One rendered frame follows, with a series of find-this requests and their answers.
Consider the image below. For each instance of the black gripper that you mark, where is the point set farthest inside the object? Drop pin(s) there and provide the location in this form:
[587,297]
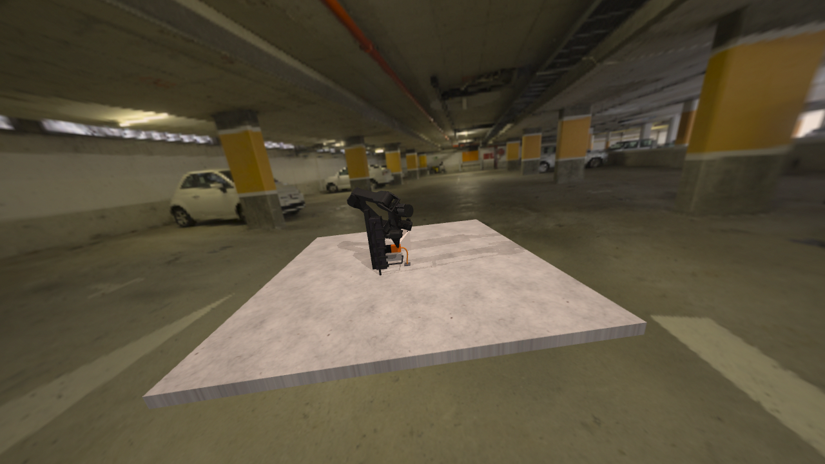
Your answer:
[395,234]

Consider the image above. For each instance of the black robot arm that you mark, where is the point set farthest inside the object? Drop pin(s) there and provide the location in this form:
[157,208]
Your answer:
[383,199]

